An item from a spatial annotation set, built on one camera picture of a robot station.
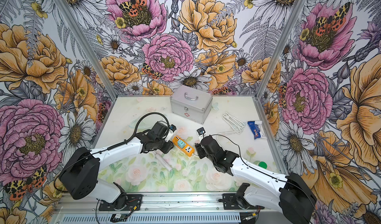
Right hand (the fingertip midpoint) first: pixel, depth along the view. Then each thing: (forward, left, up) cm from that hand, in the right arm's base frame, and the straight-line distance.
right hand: (200, 145), depth 83 cm
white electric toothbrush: (0, +25, -10) cm, 26 cm away
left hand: (+2, +19, -5) cm, 20 cm away
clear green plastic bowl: (+6, +27, +14) cm, 31 cm away
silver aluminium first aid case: (+27, +5, +5) cm, 28 cm away
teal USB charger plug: (+3, +11, -3) cm, 12 cm away
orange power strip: (+1, +7, -8) cm, 11 cm away
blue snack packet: (+14, -36, -8) cm, 40 cm away
